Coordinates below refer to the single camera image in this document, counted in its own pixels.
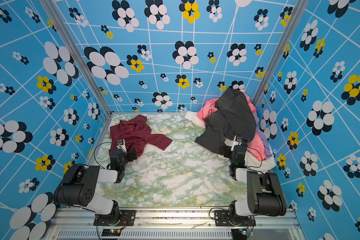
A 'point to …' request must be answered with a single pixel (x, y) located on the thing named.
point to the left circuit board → (111, 232)
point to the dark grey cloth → (235, 117)
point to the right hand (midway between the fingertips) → (233, 145)
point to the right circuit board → (241, 234)
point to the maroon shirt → (135, 132)
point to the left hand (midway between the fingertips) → (127, 147)
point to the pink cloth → (254, 144)
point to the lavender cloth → (268, 151)
